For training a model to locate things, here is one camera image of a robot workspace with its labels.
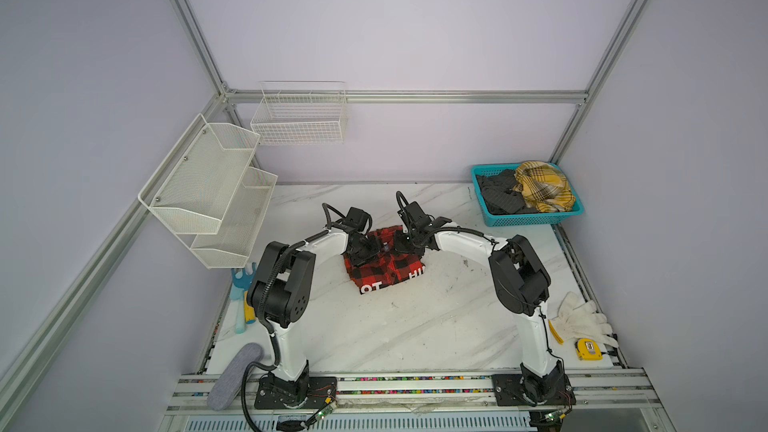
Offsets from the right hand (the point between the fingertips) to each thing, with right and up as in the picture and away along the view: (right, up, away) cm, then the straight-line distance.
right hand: (392, 245), depth 97 cm
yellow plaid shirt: (+54, +19, +7) cm, 58 cm away
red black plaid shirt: (-1, -6, -5) cm, 8 cm away
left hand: (-4, -4, -1) cm, 6 cm away
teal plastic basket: (+34, +8, +5) cm, 35 cm away
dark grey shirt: (+37, +17, +8) cm, 42 cm away
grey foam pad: (-40, -32, -25) cm, 57 cm away
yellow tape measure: (+53, -26, -18) cm, 61 cm away
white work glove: (+54, -21, -11) cm, 58 cm away
